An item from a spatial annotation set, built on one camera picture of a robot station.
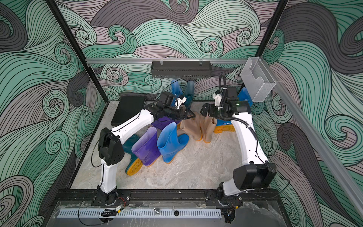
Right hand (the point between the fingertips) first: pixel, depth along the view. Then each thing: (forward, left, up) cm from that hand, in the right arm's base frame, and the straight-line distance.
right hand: (207, 112), depth 76 cm
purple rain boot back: (-6, +24, 0) cm, 25 cm away
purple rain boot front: (-18, +33, -7) cm, 38 cm away
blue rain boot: (+4, -15, -20) cm, 25 cm away
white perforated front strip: (-43, +35, -27) cm, 62 cm away
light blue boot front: (-18, +21, 0) cm, 27 cm away
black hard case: (+28, +58, -24) cm, 69 cm away
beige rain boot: (-4, -1, -8) cm, 9 cm away
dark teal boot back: (+26, +8, -10) cm, 29 cm away
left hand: (0, +8, -2) cm, 9 cm away
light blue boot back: (+23, +17, -5) cm, 29 cm away
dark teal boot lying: (-21, +41, -20) cm, 50 cm away
